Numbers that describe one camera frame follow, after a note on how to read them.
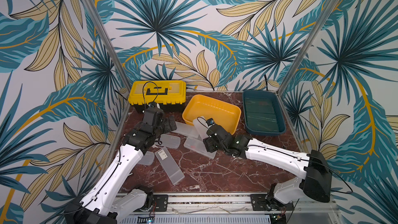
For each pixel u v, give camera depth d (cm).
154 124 55
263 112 106
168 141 93
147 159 86
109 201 40
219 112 107
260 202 73
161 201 74
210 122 69
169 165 84
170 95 95
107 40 88
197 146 90
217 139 58
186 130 95
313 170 41
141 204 61
